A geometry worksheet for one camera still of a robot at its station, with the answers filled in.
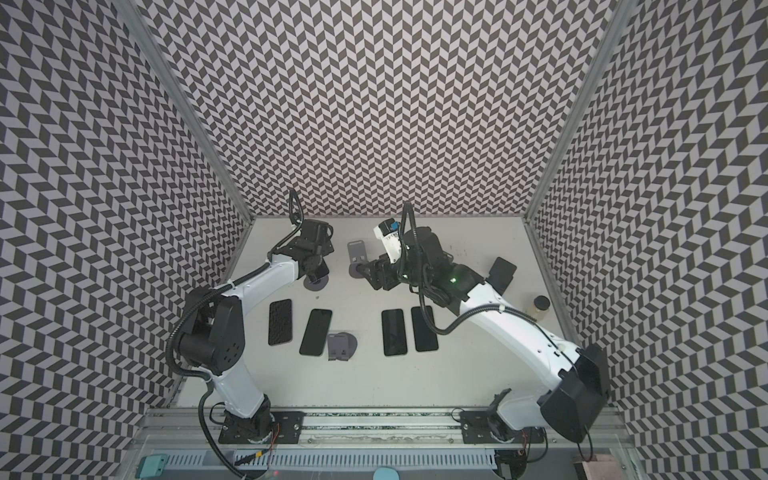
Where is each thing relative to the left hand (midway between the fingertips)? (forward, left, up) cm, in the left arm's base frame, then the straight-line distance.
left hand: (311, 244), depth 93 cm
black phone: (-27, -35, -11) cm, 46 cm away
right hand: (-20, -21, +12) cm, 31 cm away
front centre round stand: (-29, -11, -11) cm, 33 cm away
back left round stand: (-9, -1, -11) cm, 14 cm away
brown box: (-56, -72, -10) cm, 92 cm away
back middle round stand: (0, -14, -6) cm, 15 cm away
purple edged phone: (-21, +9, -12) cm, 25 cm away
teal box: (-56, +28, -9) cm, 63 cm away
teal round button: (-57, -24, -12) cm, 63 cm away
